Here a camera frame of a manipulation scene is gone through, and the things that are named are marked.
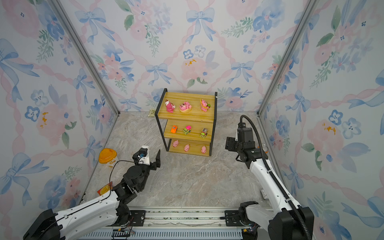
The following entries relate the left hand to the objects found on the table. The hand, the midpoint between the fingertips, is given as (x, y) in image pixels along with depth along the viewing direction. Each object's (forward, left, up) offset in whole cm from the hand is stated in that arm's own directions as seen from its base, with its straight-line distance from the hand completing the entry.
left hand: (151, 148), depth 77 cm
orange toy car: (+13, -10, 0) cm, 17 cm away
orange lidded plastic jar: (+1, +27, -9) cm, 29 cm away
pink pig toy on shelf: (+14, -10, -16) cm, 23 cm away
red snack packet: (-15, +25, -16) cm, 34 cm away
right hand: (+7, -44, -1) cm, 44 cm away
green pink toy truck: (+13, -18, 0) cm, 22 cm away
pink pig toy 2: (+10, -28, -17) cm, 34 cm away
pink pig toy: (+11, -17, -17) cm, 27 cm away
